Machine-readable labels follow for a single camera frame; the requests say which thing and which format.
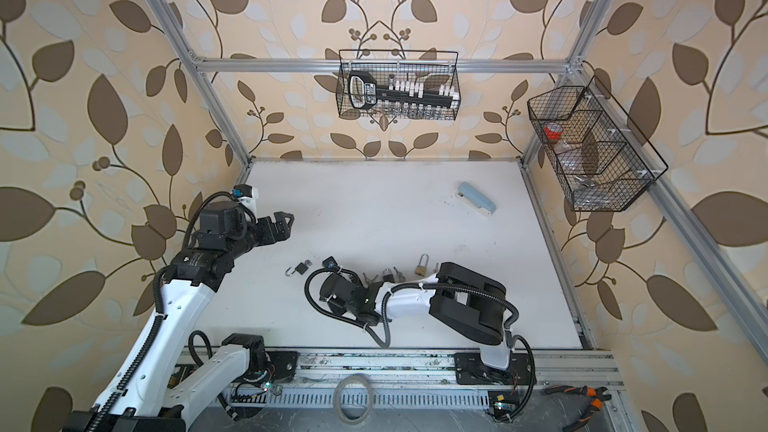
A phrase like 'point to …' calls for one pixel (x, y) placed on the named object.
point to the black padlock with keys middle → (389, 277)
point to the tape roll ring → (337, 400)
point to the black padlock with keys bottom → (372, 283)
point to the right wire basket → (605, 161)
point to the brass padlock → (420, 269)
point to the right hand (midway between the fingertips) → (334, 292)
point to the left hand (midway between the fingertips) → (278, 216)
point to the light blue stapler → (475, 199)
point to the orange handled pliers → (597, 396)
